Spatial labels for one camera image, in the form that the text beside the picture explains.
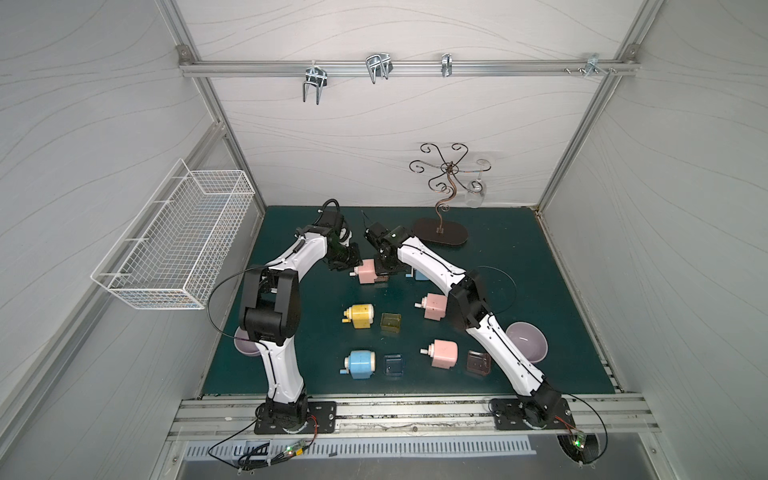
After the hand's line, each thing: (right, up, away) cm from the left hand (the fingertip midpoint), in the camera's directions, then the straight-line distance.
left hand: (361, 263), depth 95 cm
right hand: (+7, -2, +6) cm, 10 cm away
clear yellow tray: (+9, -18, -4) cm, 21 cm away
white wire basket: (-42, +5, -26) cm, 50 cm away
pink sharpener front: (+24, -22, -18) cm, 37 cm away
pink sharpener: (+2, -2, -1) cm, 3 cm away
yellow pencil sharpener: (+1, -14, -11) cm, 18 cm away
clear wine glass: (+39, +25, +7) cm, 47 cm away
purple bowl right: (+50, -21, -11) cm, 55 cm away
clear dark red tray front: (+34, -27, -13) cm, 45 cm away
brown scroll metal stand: (+25, +11, +16) cm, 32 cm away
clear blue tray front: (+10, -27, -13) cm, 32 cm away
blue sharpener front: (+2, -24, -20) cm, 31 cm away
